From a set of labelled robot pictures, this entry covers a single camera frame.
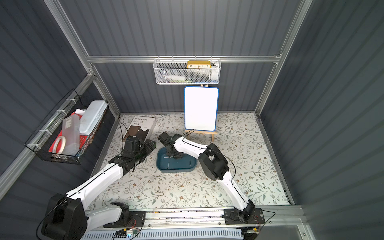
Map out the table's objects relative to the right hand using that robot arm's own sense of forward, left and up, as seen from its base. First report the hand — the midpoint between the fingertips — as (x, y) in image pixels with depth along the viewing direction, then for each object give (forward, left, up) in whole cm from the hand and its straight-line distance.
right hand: (175, 152), depth 97 cm
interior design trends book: (+23, +24, +3) cm, 33 cm away
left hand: (-3, +11, +13) cm, 17 cm away
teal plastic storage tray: (-8, +5, 0) cm, 9 cm away
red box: (-9, +40, +28) cm, 50 cm away
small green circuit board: (-42, +15, 0) cm, 45 cm away
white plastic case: (+2, +39, +32) cm, 51 cm away
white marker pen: (+35, 0, +33) cm, 48 cm away
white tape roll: (-15, +43, +33) cm, 56 cm away
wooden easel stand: (+13, -17, +4) cm, 22 cm away
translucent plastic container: (-7, +44, +32) cm, 55 cm away
